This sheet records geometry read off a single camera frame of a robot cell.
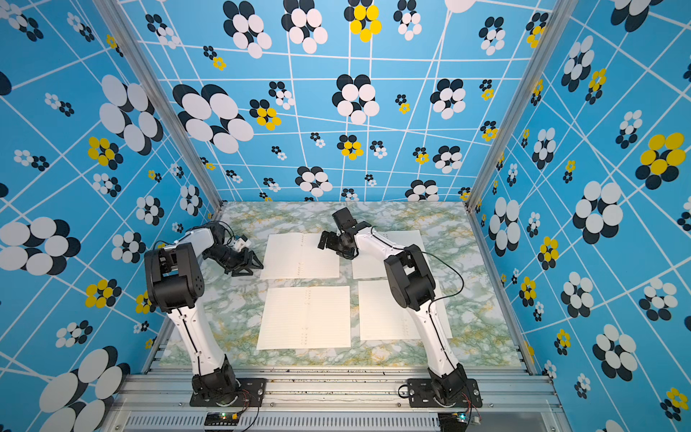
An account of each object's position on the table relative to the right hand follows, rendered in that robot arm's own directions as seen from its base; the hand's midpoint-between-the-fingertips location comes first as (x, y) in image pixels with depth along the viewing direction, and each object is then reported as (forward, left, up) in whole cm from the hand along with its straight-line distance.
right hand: (330, 247), depth 102 cm
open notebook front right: (-26, -18, -3) cm, 32 cm away
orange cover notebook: (-7, -14, -2) cm, 16 cm away
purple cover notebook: (-25, +7, -5) cm, 27 cm away
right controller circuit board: (-53, -37, -8) cm, 65 cm away
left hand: (-8, +26, -1) cm, 28 cm away
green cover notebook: (-1, +15, -4) cm, 15 cm away
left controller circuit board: (-53, +26, -5) cm, 60 cm away
